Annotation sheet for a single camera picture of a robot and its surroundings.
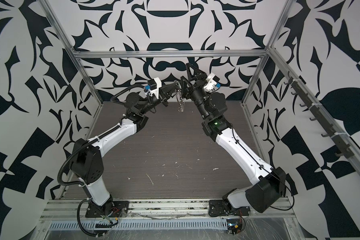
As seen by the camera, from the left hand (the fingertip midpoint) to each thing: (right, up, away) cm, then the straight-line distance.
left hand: (177, 78), depth 64 cm
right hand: (+2, +1, -9) cm, 9 cm away
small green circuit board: (+26, -67, +8) cm, 73 cm away
